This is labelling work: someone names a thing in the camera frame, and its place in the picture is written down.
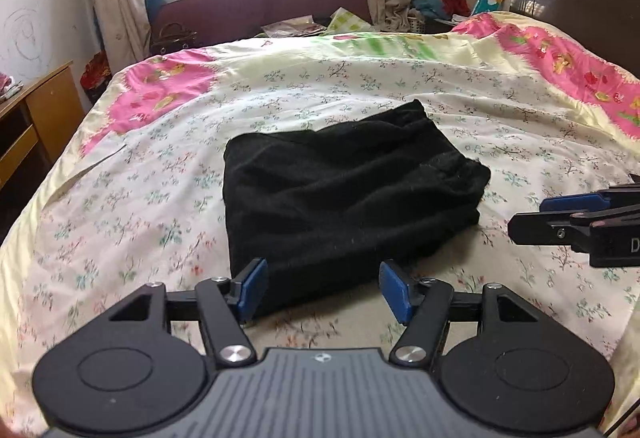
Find red bag on floor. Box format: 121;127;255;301
80;50;113;104

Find floral white pink bedsheet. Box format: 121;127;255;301
1;12;639;436

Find black pants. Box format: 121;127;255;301
222;101;490;317

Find wooden desk with drawers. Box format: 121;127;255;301
0;59;87;239

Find brown woven handbag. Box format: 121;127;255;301
150;22;198;55

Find green checked pillow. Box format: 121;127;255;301
326;8;375;34

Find pile of colourful clothes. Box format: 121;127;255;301
383;0;471;32

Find dark wooden headboard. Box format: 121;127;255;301
510;0;640;76

